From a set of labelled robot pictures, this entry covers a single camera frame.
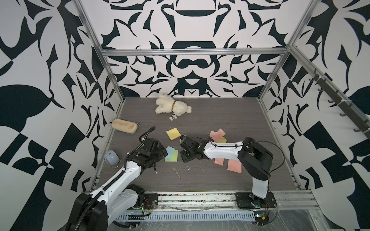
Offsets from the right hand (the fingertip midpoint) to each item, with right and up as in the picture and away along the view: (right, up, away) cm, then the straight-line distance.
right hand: (182, 153), depth 90 cm
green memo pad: (-5, -2, -3) cm, 6 cm away
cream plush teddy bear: (-13, +32, +15) cm, 37 cm away
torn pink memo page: (+23, +9, +9) cm, 26 cm away
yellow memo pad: (-6, +11, +10) cm, 16 cm away
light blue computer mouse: (-39, 0, -9) cm, 40 cm away
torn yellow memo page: (+26, +7, +6) cm, 28 cm away
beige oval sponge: (-40, +16, +9) cm, 44 cm away
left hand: (-13, +3, -4) cm, 14 cm away
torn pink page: (+22, -4, -3) cm, 22 cm away
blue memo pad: (-8, +2, +2) cm, 8 cm away
